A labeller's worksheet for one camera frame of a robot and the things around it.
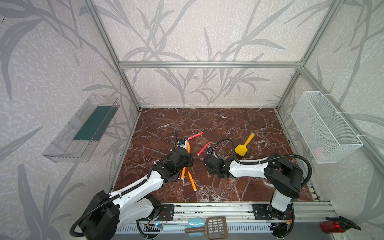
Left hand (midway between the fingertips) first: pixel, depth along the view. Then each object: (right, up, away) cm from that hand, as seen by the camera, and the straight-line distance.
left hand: (194, 150), depth 84 cm
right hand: (+10, -8, +8) cm, 15 cm away
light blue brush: (+2, -33, -15) cm, 36 cm away
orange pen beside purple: (-6, -14, +3) cm, 16 cm away
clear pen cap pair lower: (+22, -18, +1) cm, 28 cm away
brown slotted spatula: (+11, -34, -13) cm, 39 cm away
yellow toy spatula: (+31, -2, +14) cm, 34 cm away
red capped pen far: (0, +6, +21) cm, 22 cm away
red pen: (+5, -2, +12) cm, 14 cm away
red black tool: (+61, -27, -22) cm, 70 cm away
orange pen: (-3, +2, -3) cm, 5 cm away
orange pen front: (-1, -18, -1) cm, 18 cm away
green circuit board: (-18, -35, -12) cm, 41 cm away
